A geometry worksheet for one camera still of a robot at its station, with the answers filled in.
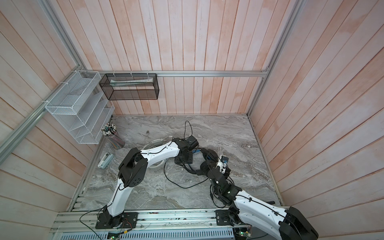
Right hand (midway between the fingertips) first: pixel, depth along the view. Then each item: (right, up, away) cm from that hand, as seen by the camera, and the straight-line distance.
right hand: (214, 162), depth 85 cm
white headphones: (-37, +10, +8) cm, 39 cm away
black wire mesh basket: (-54, +48, +12) cm, 73 cm away
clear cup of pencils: (-64, +19, +5) cm, 67 cm away
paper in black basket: (-51, +48, +5) cm, 71 cm away
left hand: (-16, -2, +7) cm, 17 cm away
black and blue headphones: (-2, +3, +3) cm, 5 cm away
